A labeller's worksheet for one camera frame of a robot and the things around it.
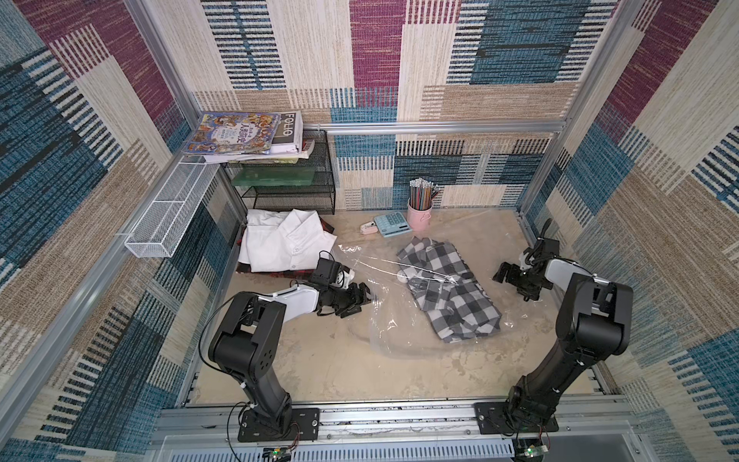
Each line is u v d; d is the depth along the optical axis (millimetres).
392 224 1148
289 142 795
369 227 1125
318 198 1176
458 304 919
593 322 498
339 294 796
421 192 1080
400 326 814
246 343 475
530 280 825
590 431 745
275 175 975
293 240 991
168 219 729
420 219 1085
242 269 987
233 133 812
